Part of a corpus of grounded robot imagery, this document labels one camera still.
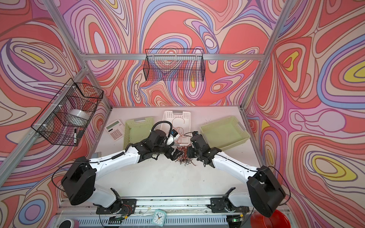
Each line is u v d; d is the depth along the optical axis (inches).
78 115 28.4
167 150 28.7
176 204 29.7
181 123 42.1
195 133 30.2
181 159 34.8
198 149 25.2
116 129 40.3
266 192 16.2
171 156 28.7
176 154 28.7
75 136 28.3
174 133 28.4
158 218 27.1
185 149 34.5
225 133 40.9
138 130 41.2
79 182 16.6
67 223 25.6
